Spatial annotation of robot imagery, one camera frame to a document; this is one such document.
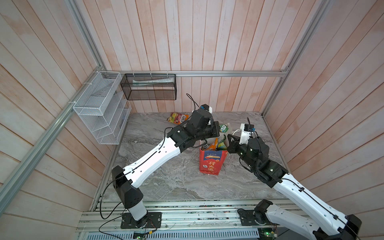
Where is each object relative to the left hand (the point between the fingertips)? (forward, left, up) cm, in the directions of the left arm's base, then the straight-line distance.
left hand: (221, 131), depth 68 cm
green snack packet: (+3, -3, -17) cm, 18 cm away
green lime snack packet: (+2, -2, -1) cm, 3 cm away
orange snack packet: (+2, +1, -16) cm, 16 cm away
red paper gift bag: (-6, +4, -15) cm, 17 cm away
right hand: (+1, -4, -4) cm, 6 cm away
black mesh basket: (+47, +43, -8) cm, 64 cm away
